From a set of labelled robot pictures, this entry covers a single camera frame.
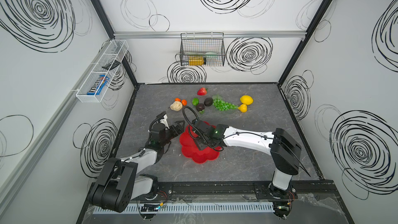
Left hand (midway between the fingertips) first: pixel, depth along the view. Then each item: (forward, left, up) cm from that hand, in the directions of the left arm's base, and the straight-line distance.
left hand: (181, 123), depth 88 cm
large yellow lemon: (+24, -41, -6) cm, 48 cm away
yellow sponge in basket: (+28, -7, +23) cm, 37 cm away
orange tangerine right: (+21, +2, -7) cm, 22 cm away
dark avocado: (+19, -15, -4) cm, 25 cm away
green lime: (+21, -6, -5) cm, 22 cm away
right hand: (-9, -10, -2) cm, 13 cm away
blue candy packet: (+1, +37, +26) cm, 46 cm away
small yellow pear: (+17, -38, -6) cm, 42 cm away
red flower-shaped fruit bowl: (-11, -5, -10) cm, 16 cm away
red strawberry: (+31, -11, -6) cm, 33 cm away
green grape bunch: (+17, -25, -5) cm, 31 cm away
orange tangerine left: (+23, +7, -7) cm, 25 cm away
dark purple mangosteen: (+16, -10, -6) cm, 20 cm away
